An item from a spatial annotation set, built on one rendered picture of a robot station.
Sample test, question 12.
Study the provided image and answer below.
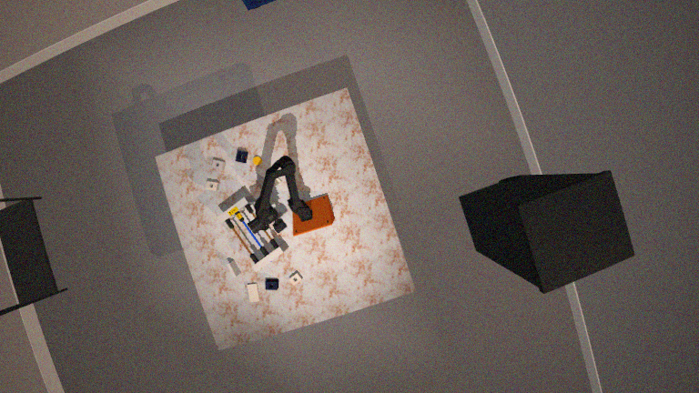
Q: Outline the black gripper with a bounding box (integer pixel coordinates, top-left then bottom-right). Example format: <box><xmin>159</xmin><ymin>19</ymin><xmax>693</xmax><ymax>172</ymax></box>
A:
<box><xmin>269</xmin><ymin>203</ymin><xmax>288</xmax><ymax>233</ymax></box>

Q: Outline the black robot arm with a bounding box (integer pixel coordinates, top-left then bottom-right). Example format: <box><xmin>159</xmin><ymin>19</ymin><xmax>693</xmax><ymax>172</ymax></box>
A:
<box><xmin>248</xmin><ymin>156</ymin><xmax>312</xmax><ymax>234</ymax></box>

